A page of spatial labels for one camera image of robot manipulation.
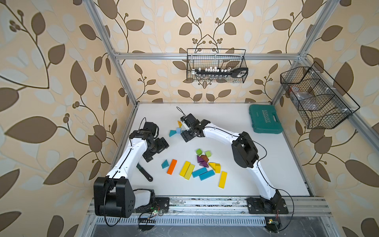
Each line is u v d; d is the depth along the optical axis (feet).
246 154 1.90
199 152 3.01
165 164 2.86
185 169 2.84
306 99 2.28
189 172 2.78
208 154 3.06
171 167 2.89
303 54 2.92
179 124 3.44
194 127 2.46
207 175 2.77
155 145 2.32
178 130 3.34
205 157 2.93
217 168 2.79
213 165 2.80
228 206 2.47
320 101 2.40
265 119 3.43
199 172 2.78
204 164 2.89
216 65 3.16
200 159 2.92
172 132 3.34
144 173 2.79
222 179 2.71
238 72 2.69
